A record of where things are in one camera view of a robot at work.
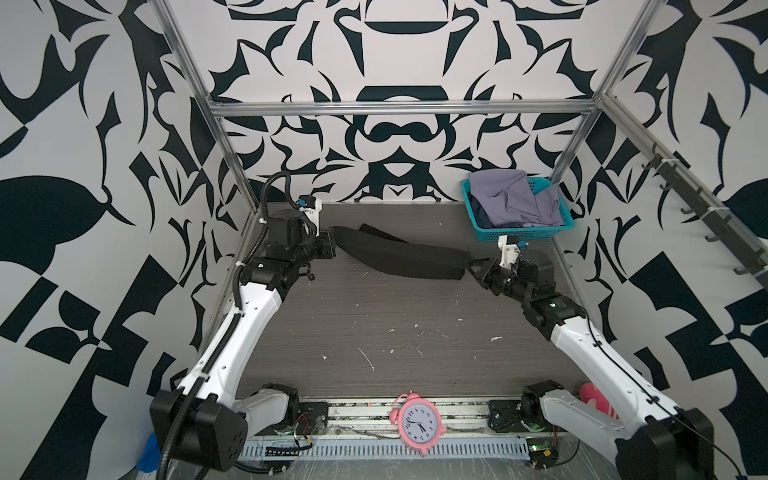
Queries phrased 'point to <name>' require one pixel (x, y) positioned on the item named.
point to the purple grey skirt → (508, 199)
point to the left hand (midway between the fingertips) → (333, 225)
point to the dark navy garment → (483, 219)
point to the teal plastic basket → (484, 234)
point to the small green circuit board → (542, 452)
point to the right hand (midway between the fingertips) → (468, 260)
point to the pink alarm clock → (419, 421)
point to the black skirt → (378, 250)
